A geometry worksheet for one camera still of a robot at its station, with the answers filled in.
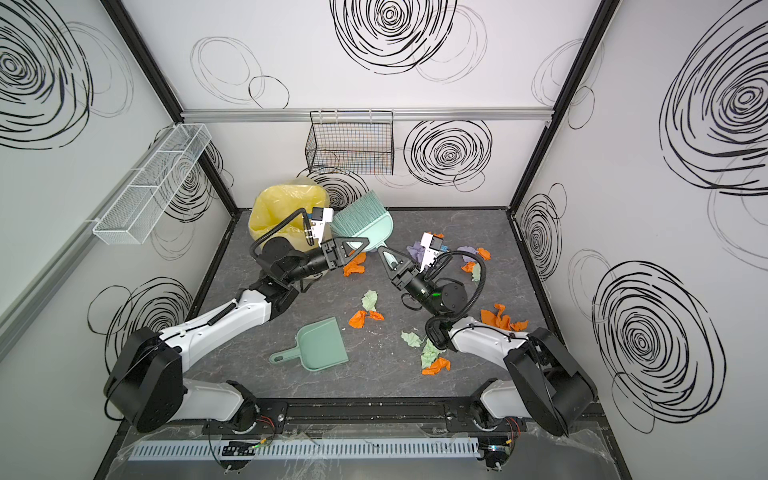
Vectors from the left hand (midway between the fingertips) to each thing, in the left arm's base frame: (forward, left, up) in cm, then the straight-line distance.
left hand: (369, 247), depth 66 cm
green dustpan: (-11, +16, -35) cm, 40 cm away
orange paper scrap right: (-1, -38, -33) cm, 50 cm away
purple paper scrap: (+27, -33, -35) cm, 55 cm away
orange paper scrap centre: (-3, +5, -34) cm, 35 cm away
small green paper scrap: (-8, -11, -34) cm, 37 cm away
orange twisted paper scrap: (+16, -30, -31) cm, 47 cm away
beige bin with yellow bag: (+25, +34, -13) cm, 44 cm away
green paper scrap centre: (+4, +2, -33) cm, 34 cm away
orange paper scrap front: (-15, -18, -34) cm, 41 cm away
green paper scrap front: (-12, -16, -33) cm, 38 cm away
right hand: (-2, -1, -1) cm, 3 cm away
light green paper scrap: (+17, -34, -34) cm, 51 cm away
